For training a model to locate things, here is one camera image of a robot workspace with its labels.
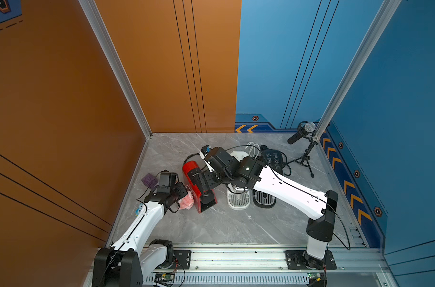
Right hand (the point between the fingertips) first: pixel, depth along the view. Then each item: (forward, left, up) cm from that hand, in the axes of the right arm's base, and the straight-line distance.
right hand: (205, 175), depth 71 cm
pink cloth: (-4, +10, -16) cm, 19 cm away
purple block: (+10, +33, -21) cm, 40 cm away
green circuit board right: (-30, -45, -29) cm, 61 cm away
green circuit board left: (-31, +16, -27) cm, 44 cm away
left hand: (+5, +13, -17) cm, 22 cm away
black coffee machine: (+10, -30, -2) cm, 31 cm away
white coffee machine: (+2, -14, -24) cm, 28 cm away
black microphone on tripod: (+28, -48, -1) cm, 56 cm away
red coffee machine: (-6, +1, -11) cm, 12 cm away
